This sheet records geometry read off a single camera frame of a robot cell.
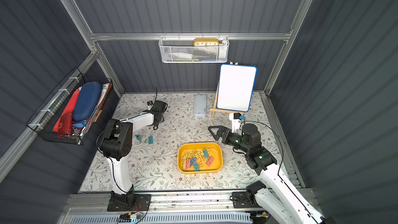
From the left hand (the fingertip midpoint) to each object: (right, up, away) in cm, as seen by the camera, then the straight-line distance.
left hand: (156, 117), depth 101 cm
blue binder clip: (+26, -22, -17) cm, 38 cm away
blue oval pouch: (-24, +11, -29) cm, 39 cm away
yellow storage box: (+28, -22, -15) cm, 38 cm away
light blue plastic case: (+29, +8, +10) cm, 31 cm away
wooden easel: (+39, +6, 0) cm, 40 cm away
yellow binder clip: (+22, -20, -14) cm, 33 cm away
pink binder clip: (+35, -23, -17) cm, 45 cm away
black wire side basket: (-33, 0, -41) cm, 52 cm away
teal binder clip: (+27, -25, -19) cm, 42 cm away
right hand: (+37, -3, -31) cm, 49 cm away
